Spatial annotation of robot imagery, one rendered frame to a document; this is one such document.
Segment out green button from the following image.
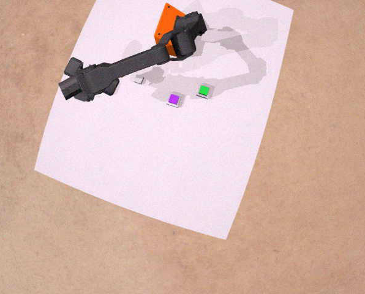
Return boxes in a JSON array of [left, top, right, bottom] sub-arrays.
[[197, 83, 212, 100]]

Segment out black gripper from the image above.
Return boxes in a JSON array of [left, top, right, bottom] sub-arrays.
[[64, 57, 119, 96]]

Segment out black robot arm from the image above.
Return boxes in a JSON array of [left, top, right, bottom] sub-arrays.
[[58, 11, 207, 102]]

